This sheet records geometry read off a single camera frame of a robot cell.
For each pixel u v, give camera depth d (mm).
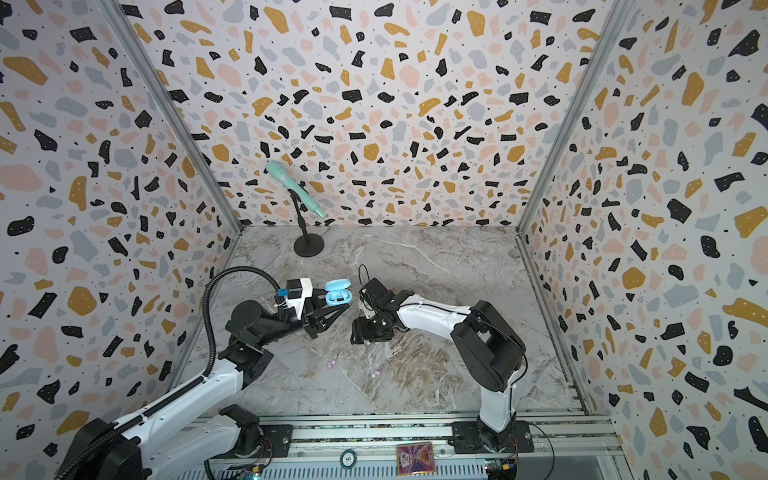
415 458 702
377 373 848
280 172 928
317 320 626
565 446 755
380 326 763
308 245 1141
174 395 474
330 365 854
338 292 675
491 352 482
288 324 606
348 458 715
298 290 583
